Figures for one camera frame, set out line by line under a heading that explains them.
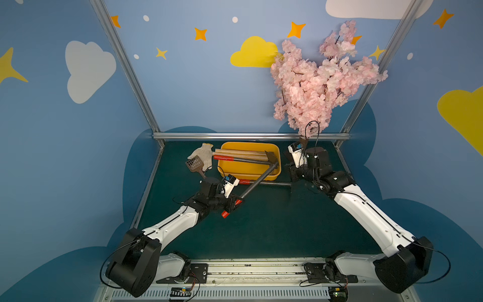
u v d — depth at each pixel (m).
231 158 1.04
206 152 1.18
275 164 0.88
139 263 0.41
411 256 0.39
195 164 1.08
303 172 0.66
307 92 0.70
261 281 0.74
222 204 0.73
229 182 0.75
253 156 1.09
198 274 0.74
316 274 0.75
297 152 0.68
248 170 1.09
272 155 1.14
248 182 1.01
